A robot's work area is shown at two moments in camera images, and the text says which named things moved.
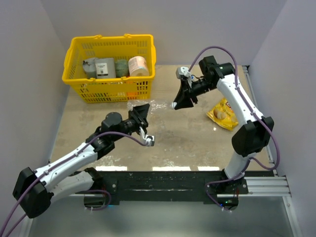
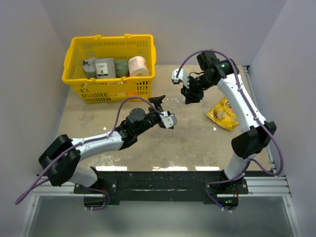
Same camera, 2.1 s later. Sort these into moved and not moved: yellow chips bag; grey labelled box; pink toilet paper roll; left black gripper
Moved: left black gripper
Not moved: yellow chips bag; grey labelled box; pink toilet paper roll
